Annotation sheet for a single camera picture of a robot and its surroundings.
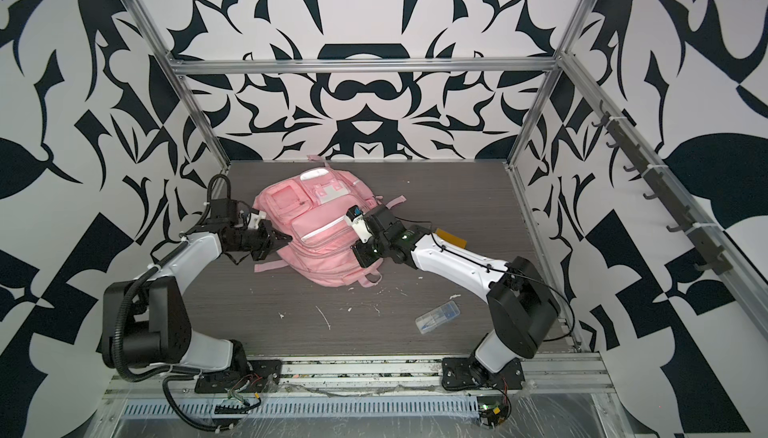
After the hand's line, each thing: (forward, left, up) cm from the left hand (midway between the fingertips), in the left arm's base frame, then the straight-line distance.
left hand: (290, 234), depth 86 cm
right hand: (-5, -19, +1) cm, 20 cm away
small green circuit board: (-42, -51, -12) cm, 67 cm away
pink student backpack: (+10, -5, -1) cm, 11 cm away
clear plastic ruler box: (-21, -39, -11) cm, 46 cm away
